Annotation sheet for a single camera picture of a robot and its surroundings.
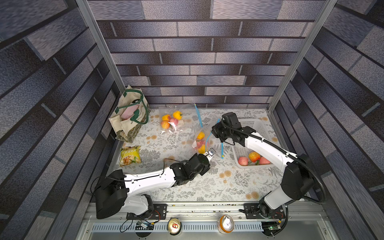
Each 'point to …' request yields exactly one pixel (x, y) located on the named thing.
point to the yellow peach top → (201, 135)
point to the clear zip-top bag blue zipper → (191, 120)
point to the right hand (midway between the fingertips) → (208, 128)
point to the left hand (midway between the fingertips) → (207, 157)
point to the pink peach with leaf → (174, 120)
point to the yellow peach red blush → (202, 149)
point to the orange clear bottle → (225, 224)
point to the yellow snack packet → (129, 155)
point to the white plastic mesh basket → (259, 125)
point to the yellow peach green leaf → (177, 115)
